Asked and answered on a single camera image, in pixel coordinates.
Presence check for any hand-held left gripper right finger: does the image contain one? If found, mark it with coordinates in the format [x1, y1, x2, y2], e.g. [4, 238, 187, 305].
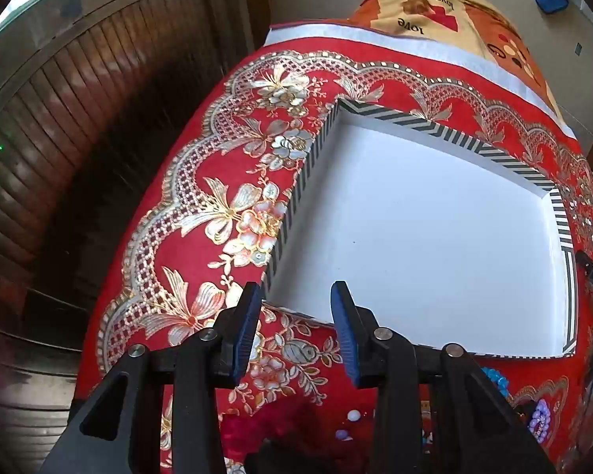
[330, 280, 557, 474]

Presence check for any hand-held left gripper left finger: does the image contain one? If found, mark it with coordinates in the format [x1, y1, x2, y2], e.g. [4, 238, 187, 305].
[40, 281, 263, 474]

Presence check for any white tray with striped rim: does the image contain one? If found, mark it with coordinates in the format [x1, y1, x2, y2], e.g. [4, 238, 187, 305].
[261, 98, 579, 359]

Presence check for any purple bead bracelet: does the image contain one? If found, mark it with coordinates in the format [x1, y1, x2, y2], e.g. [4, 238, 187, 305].
[526, 400, 554, 442]

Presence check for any red floral gold-patterned cloth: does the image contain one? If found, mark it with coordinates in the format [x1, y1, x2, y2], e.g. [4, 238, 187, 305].
[76, 22, 593, 474]

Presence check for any brown wooden shutter door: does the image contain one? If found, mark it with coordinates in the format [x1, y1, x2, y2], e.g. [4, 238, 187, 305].
[0, 0, 258, 317]

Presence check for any orange printed blanket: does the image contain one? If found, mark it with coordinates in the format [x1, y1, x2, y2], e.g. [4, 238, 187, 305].
[348, 0, 561, 114]

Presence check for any blue bead bracelet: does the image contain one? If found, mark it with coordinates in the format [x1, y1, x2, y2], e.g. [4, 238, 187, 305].
[479, 366, 510, 397]

